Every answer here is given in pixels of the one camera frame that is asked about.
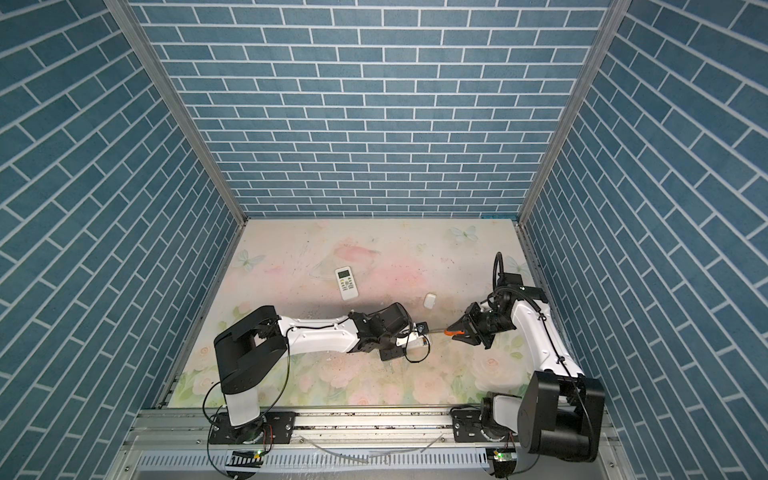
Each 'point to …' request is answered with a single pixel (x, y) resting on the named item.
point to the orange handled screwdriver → (448, 332)
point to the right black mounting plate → (466, 427)
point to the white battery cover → (429, 301)
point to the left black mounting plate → (268, 428)
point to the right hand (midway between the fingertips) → (449, 327)
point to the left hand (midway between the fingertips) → (401, 341)
